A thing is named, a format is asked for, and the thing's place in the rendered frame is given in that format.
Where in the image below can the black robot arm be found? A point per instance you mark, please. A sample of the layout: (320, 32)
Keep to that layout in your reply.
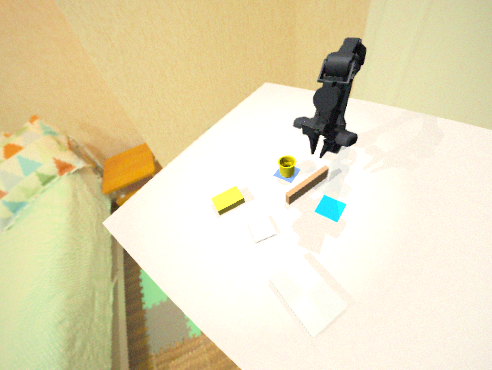
(339, 69)

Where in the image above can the yellow block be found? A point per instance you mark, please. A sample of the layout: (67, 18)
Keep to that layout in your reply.
(228, 200)

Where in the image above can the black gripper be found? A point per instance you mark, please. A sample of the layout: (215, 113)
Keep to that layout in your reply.
(344, 138)

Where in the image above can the brown wooden block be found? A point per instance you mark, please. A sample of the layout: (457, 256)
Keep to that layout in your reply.
(307, 184)

